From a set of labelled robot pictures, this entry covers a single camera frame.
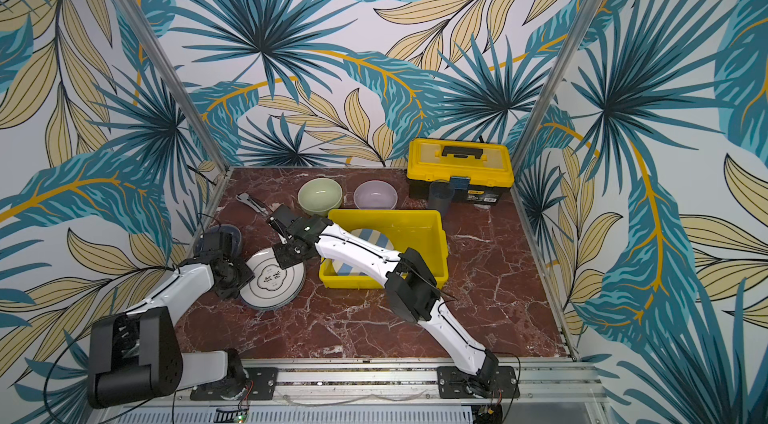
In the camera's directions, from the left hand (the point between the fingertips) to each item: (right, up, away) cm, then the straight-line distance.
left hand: (248, 278), depth 89 cm
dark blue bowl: (-13, +14, +9) cm, 21 cm away
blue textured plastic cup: (+59, +25, +11) cm, 65 cm away
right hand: (+11, +6, -3) cm, 13 cm away
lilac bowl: (+37, +25, +17) cm, 48 cm away
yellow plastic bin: (+43, +13, +12) cm, 46 cm away
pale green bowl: (+17, +25, +19) cm, 35 cm away
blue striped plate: (+28, +3, +2) cm, 29 cm away
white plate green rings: (+7, -2, -1) cm, 8 cm away
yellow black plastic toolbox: (+72, +33, +9) cm, 79 cm away
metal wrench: (-11, +24, +21) cm, 34 cm away
